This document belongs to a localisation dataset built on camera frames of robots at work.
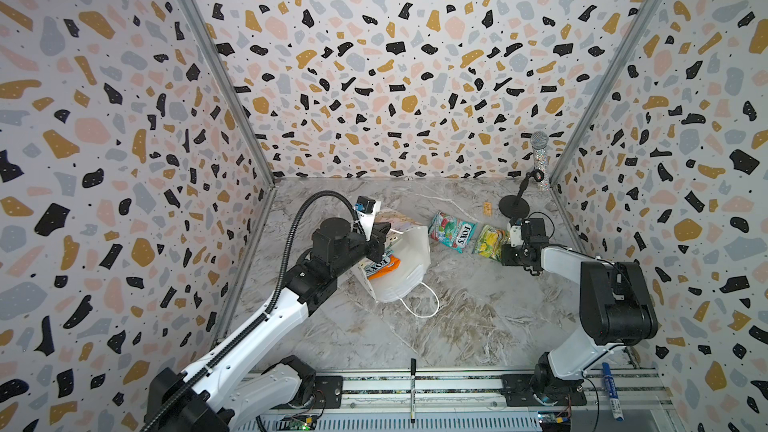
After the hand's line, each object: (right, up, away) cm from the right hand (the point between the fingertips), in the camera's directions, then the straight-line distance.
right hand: (506, 246), depth 98 cm
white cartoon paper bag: (-31, 0, -5) cm, 31 cm away
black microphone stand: (+10, +13, +15) cm, 22 cm away
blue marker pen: (+18, -34, -25) cm, 46 cm away
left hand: (-37, +10, -27) cm, 47 cm away
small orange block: (-2, +12, +15) cm, 19 cm away
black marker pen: (-31, -31, -22) cm, 49 cm away
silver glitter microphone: (+6, +32, -10) cm, 35 cm away
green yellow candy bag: (-5, +2, +1) cm, 5 cm away
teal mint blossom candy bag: (-17, +5, +5) cm, 18 cm away
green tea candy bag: (-38, -4, -6) cm, 39 cm away
